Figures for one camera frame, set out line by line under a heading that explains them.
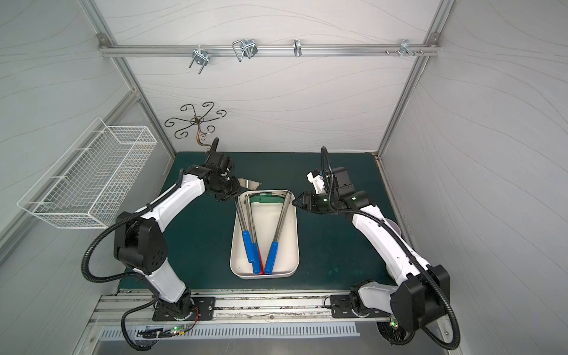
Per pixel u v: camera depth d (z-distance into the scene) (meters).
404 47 0.76
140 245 0.46
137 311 0.63
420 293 0.39
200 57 0.76
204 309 0.73
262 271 0.78
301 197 0.71
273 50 0.78
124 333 0.67
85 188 0.68
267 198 0.96
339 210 0.56
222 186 0.75
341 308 0.73
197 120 0.91
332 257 0.85
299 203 0.73
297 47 0.78
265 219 0.94
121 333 0.68
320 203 0.67
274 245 0.81
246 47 0.77
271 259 0.79
